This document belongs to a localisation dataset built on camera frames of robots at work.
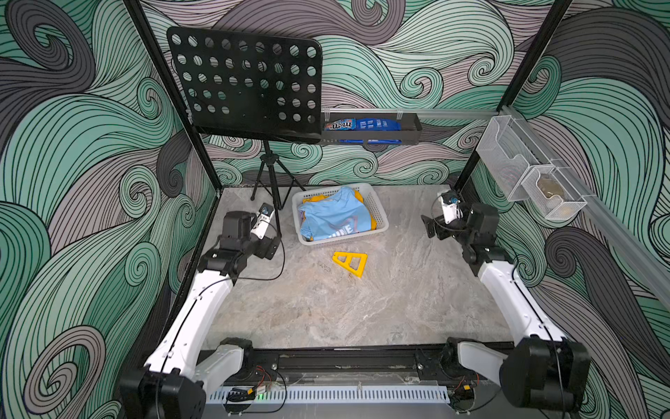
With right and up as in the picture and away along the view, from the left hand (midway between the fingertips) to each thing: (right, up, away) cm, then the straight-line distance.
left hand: (261, 227), depth 78 cm
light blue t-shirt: (+23, +3, +22) cm, 32 cm away
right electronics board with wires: (+58, -46, -8) cm, 74 cm away
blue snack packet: (+36, +36, +14) cm, 53 cm away
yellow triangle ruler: (+28, -14, +17) cm, 35 cm away
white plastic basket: (+38, +10, +29) cm, 48 cm away
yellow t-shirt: (+34, +11, +29) cm, 46 cm away
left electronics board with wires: (+4, -45, -9) cm, 46 cm away
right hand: (+58, +5, +2) cm, 58 cm away
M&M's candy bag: (+28, +36, +13) cm, 48 cm away
